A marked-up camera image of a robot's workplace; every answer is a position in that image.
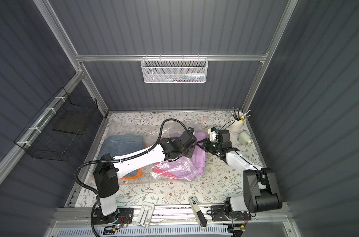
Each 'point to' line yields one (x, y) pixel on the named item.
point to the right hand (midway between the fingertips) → (199, 143)
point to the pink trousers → (158, 167)
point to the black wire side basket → (50, 133)
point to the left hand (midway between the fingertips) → (193, 150)
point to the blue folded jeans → (116, 144)
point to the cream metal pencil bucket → (238, 122)
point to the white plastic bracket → (146, 214)
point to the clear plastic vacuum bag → (150, 131)
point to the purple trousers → (192, 168)
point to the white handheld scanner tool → (200, 215)
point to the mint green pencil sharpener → (244, 138)
